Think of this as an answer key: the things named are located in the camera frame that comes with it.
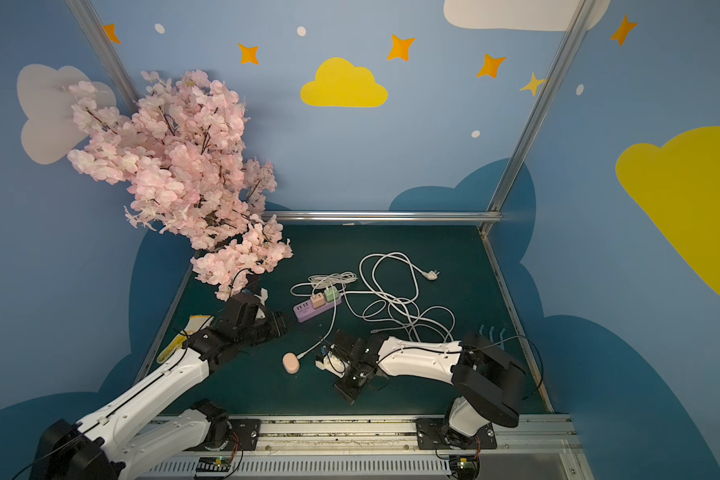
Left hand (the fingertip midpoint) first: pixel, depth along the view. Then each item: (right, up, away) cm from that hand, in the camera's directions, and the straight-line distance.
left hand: (291, 316), depth 82 cm
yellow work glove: (-33, -4, +11) cm, 35 cm away
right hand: (+15, -19, -2) cm, 25 cm away
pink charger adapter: (+6, +3, +10) cm, 12 cm away
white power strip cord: (+46, +10, +22) cm, 52 cm away
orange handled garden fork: (+61, -7, +11) cm, 62 cm away
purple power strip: (+1, 0, +13) cm, 13 cm away
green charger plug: (+10, +5, +10) cm, 15 cm away
